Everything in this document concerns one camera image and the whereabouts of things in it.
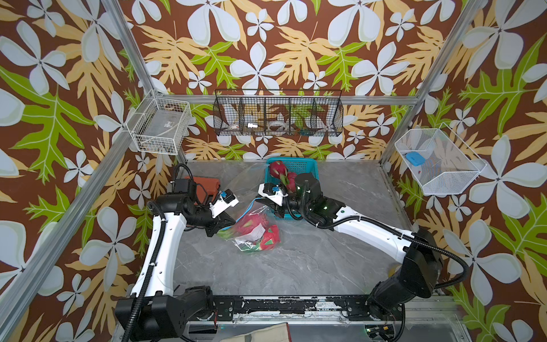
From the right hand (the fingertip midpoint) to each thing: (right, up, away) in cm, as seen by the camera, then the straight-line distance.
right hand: (257, 196), depth 72 cm
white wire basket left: (-41, +27, +13) cm, 51 cm away
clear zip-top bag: (0, -14, +7) cm, 15 cm away
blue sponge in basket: (+65, +15, +15) cm, 68 cm away
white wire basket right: (+72, +11, +6) cm, 73 cm away
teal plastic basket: (+18, +13, +39) cm, 45 cm away
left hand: (-9, -8, +1) cm, 12 cm away
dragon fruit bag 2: (+8, +11, +29) cm, 32 cm away
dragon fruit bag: (+5, -18, +10) cm, 21 cm away
